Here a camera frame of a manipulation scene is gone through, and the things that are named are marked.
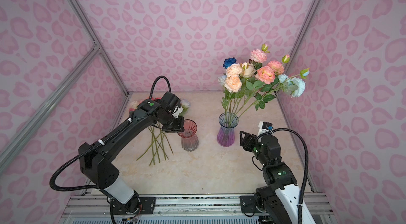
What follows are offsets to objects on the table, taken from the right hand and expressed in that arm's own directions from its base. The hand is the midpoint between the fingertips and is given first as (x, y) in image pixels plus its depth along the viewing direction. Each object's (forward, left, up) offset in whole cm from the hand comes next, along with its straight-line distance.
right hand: (244, 133), depth 74 cm
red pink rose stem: (+5, +47, -21) cm, 52 cm away
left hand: (+4, +28, -1) cm, 29 cm away
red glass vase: (-3, +26, -1) cm, 26 cm away
